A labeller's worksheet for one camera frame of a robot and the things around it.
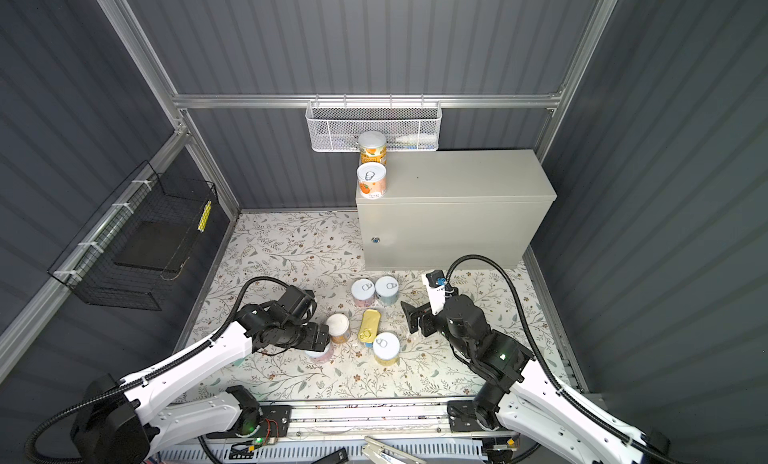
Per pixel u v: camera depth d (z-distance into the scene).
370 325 0.86
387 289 0.91
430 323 0.63
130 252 0.72
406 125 1.24
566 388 0.46
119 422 0.38
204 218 0.83
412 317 0.63
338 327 0.82
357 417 0.76
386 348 0.81
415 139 0.87
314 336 0.72
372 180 0.72
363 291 0.91
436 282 0.60
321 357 0.81
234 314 0.56
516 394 0.48
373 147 0.78
